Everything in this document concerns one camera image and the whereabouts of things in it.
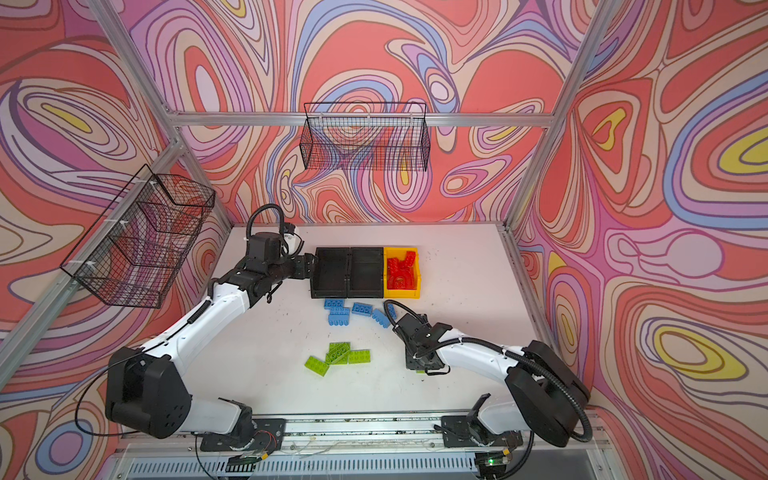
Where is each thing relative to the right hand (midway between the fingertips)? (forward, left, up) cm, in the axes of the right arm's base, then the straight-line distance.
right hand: (424, 367), depth 85 cm
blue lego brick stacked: (+15, +26, +3) cm, 30 cm away
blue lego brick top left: (+20, +28, +3) cm, 34 cm away
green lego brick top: (+3, +25, +4) cm, 25 cm away
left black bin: (+32, +30, +2) cm, 44 cm away
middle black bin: (+35, +18, -2) cm, 39 cm away
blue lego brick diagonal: (+14, +13, +3) cm, 19 cm away
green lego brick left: (0, +31, +4) cm, 31 cm away
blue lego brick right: (+18, +9, +2) cm, 20 cm away
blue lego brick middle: (+18, +19, +4) cm, 26 cm away
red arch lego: (+30, +5, +5) cm, 31 cm away
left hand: (+26, +32, +22) cm, 46 cm away
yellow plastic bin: (+36, +5, +8) cm, 38 cm away
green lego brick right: (+3, +19, +2) cm, 19 cm away
